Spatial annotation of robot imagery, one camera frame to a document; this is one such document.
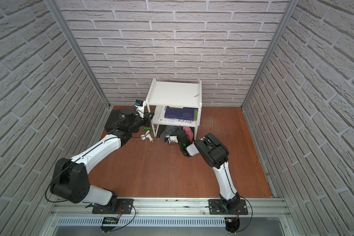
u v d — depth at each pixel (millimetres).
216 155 577
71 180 426
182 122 870
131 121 656
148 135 999
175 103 734
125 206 729
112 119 1061
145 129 1027
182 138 799
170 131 974
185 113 876
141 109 724
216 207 733
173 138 936
